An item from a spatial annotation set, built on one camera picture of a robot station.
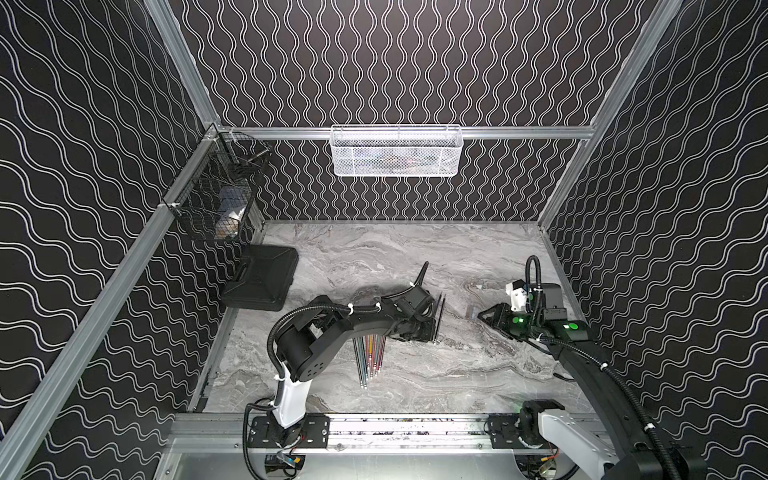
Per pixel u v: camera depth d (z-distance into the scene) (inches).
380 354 34.4
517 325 26.7
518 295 29.4
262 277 38.5
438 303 38.0
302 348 19.5
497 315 27.9
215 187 37.3
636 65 30.7
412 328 30.2
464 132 34.7
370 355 34.2
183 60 30.1
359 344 35.3
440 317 37.4
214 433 29.7
